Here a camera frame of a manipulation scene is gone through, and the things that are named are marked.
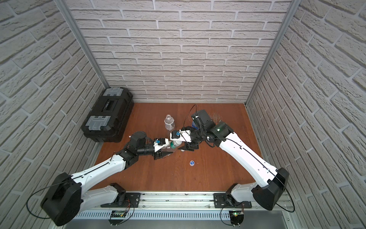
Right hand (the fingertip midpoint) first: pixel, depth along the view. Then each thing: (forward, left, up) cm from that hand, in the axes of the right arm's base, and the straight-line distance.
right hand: (182, 138), depth 70 cm
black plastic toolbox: (+20, +47, -7) cm, 51 cm away
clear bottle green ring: (-2, +6, -2) cm, 6 cm away
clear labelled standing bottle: (+16, +8, -8) cm, 20 cm away
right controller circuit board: (-33, -25, -25) cm, 48 cm away
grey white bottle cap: (-3, +3, 0) cm, 4 cm away
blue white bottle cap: (-4, -4, -24) cm, 25 cm away
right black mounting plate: (-25, -19, -25) cm, 40 cm away
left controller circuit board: (-27, +37, -27) cm, 53 cm away
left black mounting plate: (-22, +29, -24) cm, 44 cm away
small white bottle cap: (+5, +1, -24) cm, 25 cm away
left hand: (+1, +6, -9) cm, 11 cm away
